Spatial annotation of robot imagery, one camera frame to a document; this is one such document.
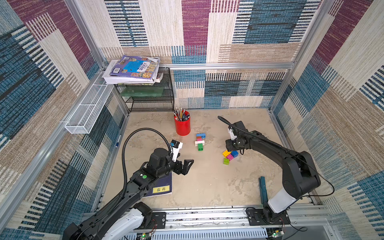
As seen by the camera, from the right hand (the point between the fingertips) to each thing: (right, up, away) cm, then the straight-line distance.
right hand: (233, 147), depth 92 cm
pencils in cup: (-33, +20, +8) cm, 39 cm away
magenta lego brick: (-1, -6, +2) cm, 7 cm away
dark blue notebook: (-42, -20, -9) cm, 47 cm away
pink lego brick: (-20, +4, +10) cm, 23 cm away
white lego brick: (-22, +2, +7) cm, 23 cm away
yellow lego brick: (-4, -4, +2) cm, 6 cm away
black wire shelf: (-50, +33, +14) cm, 62 cm away
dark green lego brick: (-20, -1, +7) cm, 21 cm away
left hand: (-27, -3, -16) cm, 32 cm away
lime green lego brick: (-4, -8, 0) cm, 10 cm away
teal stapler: (+13, -20, -12) cm, 27 cm away
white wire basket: (-75, +16, -21) cm, 80 cm away
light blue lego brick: (-19, +7, +13) cm, 24 cm away
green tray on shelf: (-57, +35, +6) cm, 67 cm away
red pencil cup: (-31, +12, +10) cm, 35 cm away
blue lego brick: (+1, -4, +1) cm, 4 cm away
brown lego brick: (-21, +5, +13) cm, 25 cm away
